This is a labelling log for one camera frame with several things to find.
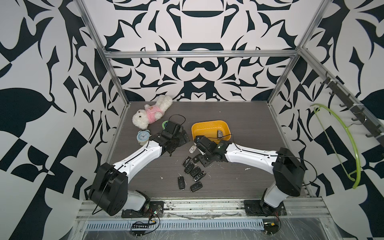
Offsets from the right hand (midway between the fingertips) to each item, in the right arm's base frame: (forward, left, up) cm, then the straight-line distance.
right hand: (203, 155), depth 86 cm
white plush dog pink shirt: (+25, +39, +3) cm, 46 cm away
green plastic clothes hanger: (+17, -59, +21) cm, 65 cm away
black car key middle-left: (-5, +8, -5) cm, 11 cm away
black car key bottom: (-15, +4, -5) cm, 17 cm away
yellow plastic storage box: (+22, -6, -6) cm, 24 cm away
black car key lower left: (-13, +12, -5) cm, 18 cm away
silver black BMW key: (+18, -13, -6) cm, 23 cm away
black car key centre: (-7, +4, -5) cm, 9 cm away
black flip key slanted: (-1, +9, -5) cm, 11 cm away
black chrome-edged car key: (-11, +4, -5) cm, 12 cm away
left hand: (+9, +11, +6) cm, 15 cm away
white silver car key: (+6, +6, -5) cm, 10 cm away
